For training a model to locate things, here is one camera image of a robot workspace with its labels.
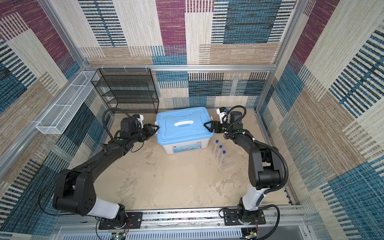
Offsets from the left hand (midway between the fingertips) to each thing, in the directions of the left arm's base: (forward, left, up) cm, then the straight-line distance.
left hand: (158, 125), depth 85 cm
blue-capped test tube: (-12, -35, -12) cm, 39 cm away
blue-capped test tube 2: (-14, -37, -15) cm, 42 cm away
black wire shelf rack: (+34, +27, -2) cm, 44 cm away
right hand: (+3, -29, -4) cm, 29 cm away
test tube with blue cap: (-8, -33, -14) cm, 37 cm away
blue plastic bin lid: (+3, -13, -3) cm, 14 cm away
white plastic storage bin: (-5, -21, -16) cm, 27 cm away
